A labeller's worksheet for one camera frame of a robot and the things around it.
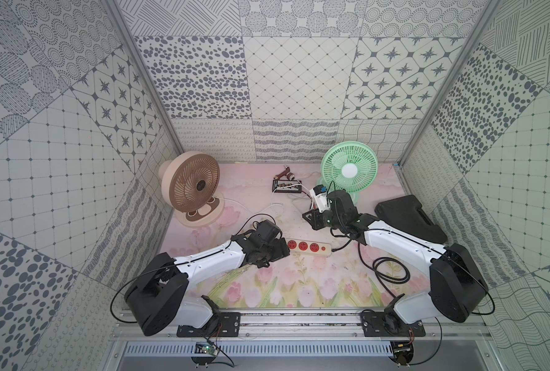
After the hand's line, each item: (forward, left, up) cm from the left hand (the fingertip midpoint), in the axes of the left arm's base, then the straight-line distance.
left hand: (283, 248), depth 85 cm
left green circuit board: (-32, +24, -7) cm, 40 cm away
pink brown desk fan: (+14, +33, +20) cm, 41 cm away
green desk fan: (+25, -25, +19) cm, 40 cm away
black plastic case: (+17, -51, -1) cm, 54 cm away
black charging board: (+34, -1, -4) cm, 34 cm away
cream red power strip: (+2, -10, -3) cm, 11 cm away
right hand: (+9, -8, +7) cm, 14 cm away
